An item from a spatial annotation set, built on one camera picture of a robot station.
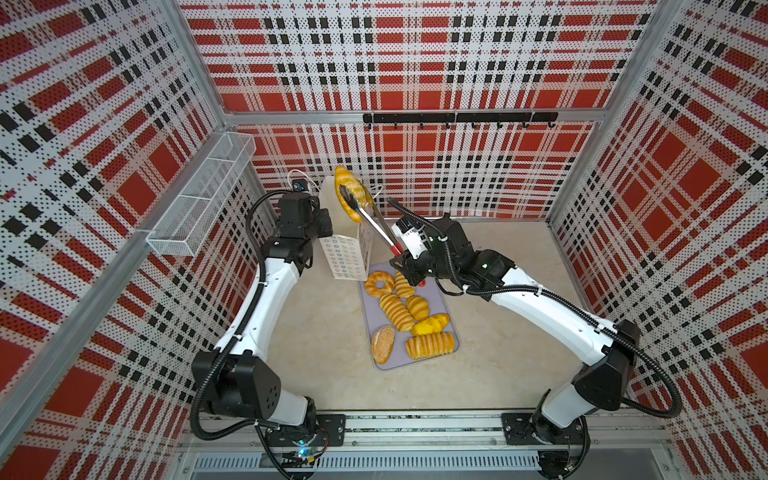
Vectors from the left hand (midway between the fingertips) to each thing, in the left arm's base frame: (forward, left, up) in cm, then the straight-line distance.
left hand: (320, 218), depth 80 cm
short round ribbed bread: (-12, -27, -27) cm, 40 cm away
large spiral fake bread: (-25, -30, -27) cm, 47 cm away
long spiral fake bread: (-14, -21, -27) cm, 37 cm away
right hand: (-15, -21, -1) cm, 25 cm away
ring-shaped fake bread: (-4, -12, -28) cm, 31 cm away
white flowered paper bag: (-6, -8, -3) cm, 10 cm away
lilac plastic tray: (-14, -14, -30) cm, 36 cm away
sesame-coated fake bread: (-24, -16, -26) cm, 39 cm away
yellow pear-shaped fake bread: (-19, -31, -27) cm, 45 cm away
